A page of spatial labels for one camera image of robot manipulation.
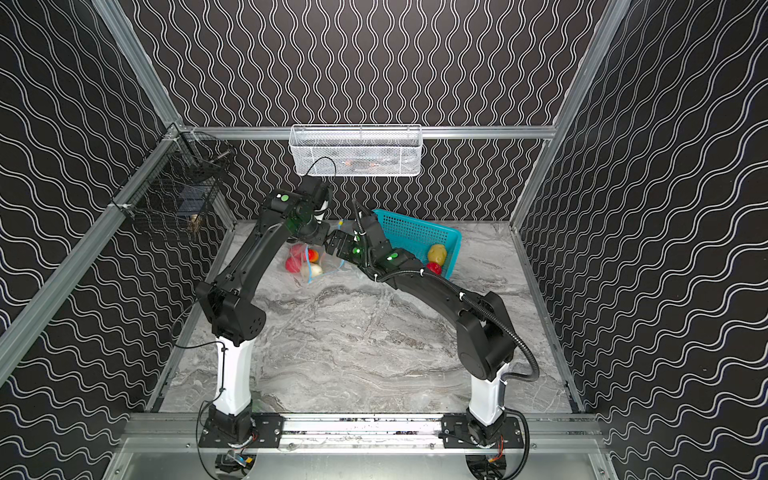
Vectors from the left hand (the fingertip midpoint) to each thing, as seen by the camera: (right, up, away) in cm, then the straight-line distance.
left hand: (324, 237), depth 86 cm
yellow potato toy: (+36, -5, +19) cm, 41 cm away
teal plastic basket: (+29, +1, +26) cm, 39 cm away
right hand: (+3, -3, -2) cm, 5 cm away
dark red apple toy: (-11, -8, +7) cm, 16 cm away
